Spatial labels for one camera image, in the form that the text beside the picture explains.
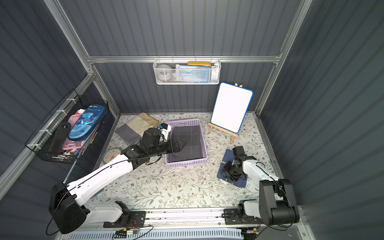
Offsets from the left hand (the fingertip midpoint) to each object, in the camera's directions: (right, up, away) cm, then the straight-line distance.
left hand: (183, 145), depth 74 cm
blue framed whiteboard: (+28, +22, +15) cm, 39 cm away
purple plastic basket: (+3, +12, +34) cm, 36 cm away
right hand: (+24, -18, +13) cm, 33 cm away
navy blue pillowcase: (+29, -10, +24) cm, 39 cm away
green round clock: (-48, -8, +20) cm, 53 cm away
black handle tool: (-53, +4, -10) cm, 54 cm away
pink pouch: (-49, +1, -9) cm, 50 cm away
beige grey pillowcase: (-40, +5, +32) cm, 51 cm away
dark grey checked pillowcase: (+4, -6, +20) cm, 21 cm away
